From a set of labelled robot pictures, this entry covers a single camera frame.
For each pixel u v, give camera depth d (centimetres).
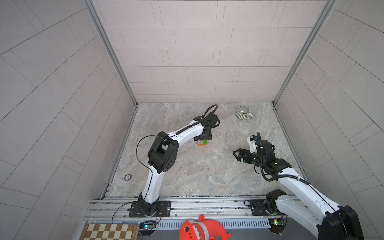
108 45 84
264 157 61
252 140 74
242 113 103
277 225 68
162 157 51
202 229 60
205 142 92
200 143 91
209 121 67
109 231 63
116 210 71
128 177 81
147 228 65
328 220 38
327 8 71
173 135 54
